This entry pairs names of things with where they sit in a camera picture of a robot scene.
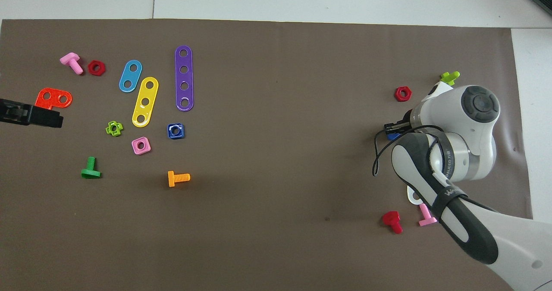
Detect white curved five-hole plate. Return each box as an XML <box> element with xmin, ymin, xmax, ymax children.
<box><xmin>407</xmin><ymin>185</ymin><xmax>425</xmax><ymax>206</ymax></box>

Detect yellow three-hole plastic plate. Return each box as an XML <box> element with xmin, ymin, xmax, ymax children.
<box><xmin>132</xmin><ymin>76</ymin><xmax>159</xmax><ymax>128</ymax></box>

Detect purple four-hole plastic plate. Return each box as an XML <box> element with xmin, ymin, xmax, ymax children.
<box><xmin>175</xmin><ymin>45</ymin><xmax>194</xmax><ymax>112</ymax></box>

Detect brown table mat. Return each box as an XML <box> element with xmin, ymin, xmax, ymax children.
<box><xmin>0</xmin><ymin>19</ymin><xmax>533</xmax><ymax>291</ymax></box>

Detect orange plastic screw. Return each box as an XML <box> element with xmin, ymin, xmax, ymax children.
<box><xmin>167</xmin><ymin>170</ymin><xmax>191</xmax><ymax>188</ymax></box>

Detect pink square plastic nut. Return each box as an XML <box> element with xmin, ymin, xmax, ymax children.
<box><xmin>132</xmin><ymin>137</ymin><xmax>152</xmax><ymax>155</ymax></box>

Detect pink plastic screw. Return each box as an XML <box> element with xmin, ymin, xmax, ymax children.
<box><xmin>418</xmin><ymin>203</ymin><xmax>437</xmax><ymax>227</ymax></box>
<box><xmin>60</xmin><ymin>52</ymin><xmax>84</xmax><ymax>75</ymax></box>

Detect orange-red heart-shaped plastic plate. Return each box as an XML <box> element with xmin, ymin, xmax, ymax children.
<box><xmin>34</xmin><ymin>88</ymin><xmax>73</xmax><ymax>110</ymax></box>

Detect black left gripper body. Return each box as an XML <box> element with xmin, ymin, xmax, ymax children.
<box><xmin>0</xmin><ymin>98</ymin><xmax>30</xmax><ymax>125</ymax></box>

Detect red plastic screw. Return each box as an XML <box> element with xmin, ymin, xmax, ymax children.
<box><xmin>382</xmin><ymin>210</ymin><xmax>404</xmax><ymax>235</ymax></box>

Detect dark green plastic screw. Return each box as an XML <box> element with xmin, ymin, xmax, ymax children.
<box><xmin>81</xmin><ymin>156</ymin><xmax>102</xmax><ymax>179</ymax></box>

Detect blue two-hole plastic plate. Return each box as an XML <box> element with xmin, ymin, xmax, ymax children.
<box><xmin>119</xmin><ymin>59</ymin><xmax>143</xmax><ymax>93</ymax></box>

